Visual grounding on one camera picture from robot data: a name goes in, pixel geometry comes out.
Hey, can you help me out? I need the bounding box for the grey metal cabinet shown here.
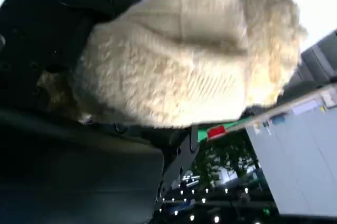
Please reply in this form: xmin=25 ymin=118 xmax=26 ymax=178
xmin=244 ymin=81 xmax=337 ymax=217

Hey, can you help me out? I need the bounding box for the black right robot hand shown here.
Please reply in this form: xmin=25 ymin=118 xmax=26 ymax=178
xmin=0 ymin=0 xmax=201 ymax=224

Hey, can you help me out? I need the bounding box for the green cloth table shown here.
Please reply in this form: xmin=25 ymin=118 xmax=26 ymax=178
xmin=197 ymin=104 xmax=280 ymax=144

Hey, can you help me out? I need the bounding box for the beige towel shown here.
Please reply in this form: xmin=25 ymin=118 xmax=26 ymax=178
xmin=70 ymin=0 xmax=309 ymax=130

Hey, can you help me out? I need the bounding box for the dark grey machine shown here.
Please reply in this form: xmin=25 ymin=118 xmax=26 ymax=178
xmin=286 ymin=30 xmax=337 ymax=83

